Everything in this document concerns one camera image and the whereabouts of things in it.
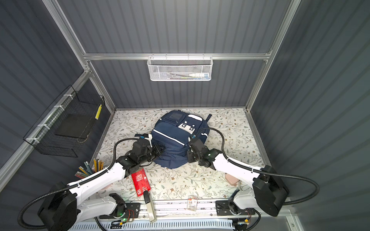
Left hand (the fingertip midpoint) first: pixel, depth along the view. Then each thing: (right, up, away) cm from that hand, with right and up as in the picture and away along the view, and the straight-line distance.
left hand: (166, 146), depth 82 cm
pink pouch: (+38, -19, -1) cm, 43 cm away
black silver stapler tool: (-8, -26, -9) cm, 29 cm away
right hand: (+14, -5, +3) cm, 15 cm away
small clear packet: (+15, -28, -8) cm, 33 cm away
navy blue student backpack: (+4, +9, +10) cm, 14 cm away
